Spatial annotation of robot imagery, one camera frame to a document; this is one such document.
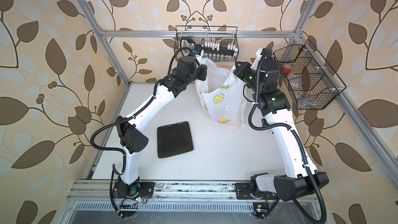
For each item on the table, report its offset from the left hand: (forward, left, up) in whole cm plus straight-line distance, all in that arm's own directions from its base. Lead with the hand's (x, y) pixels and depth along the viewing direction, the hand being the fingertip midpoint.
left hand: (208, 63), depth 76 cm
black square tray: (-22, +20, -40) cm, 50 cm away
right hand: (-9, -12, +8) cm, 17 cm away
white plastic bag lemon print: (-10, -8, -12) cm, 17 cm away
